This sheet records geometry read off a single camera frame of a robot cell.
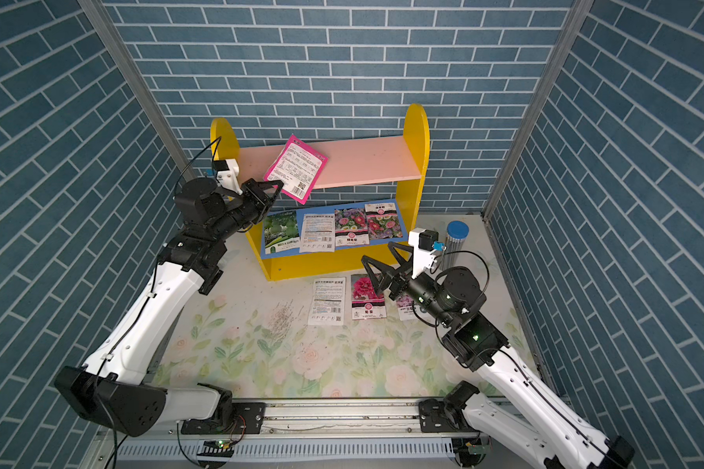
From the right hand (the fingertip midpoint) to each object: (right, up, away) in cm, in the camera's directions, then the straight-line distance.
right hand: (381, 255), depth 60 cm
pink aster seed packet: (-8, +7, +38) cm, 40 cm away
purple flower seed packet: (+9, -18, +34) cm, 40 cm away
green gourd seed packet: (-32, +6, +36) cm, 48 cm away
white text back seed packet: (-16, -17, +36) cm, 43 cm away
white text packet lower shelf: (-19, +5, +36) cm, 41 cm away
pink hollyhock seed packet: (-3, -18, +35) cm, 39 cm away
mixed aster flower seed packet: (+2, +10, +40) cm, 41 cm away
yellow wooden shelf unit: (-12, +16, +45) cm, 49 cm away
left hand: (-20, +16, +5) cm, 26 cm away
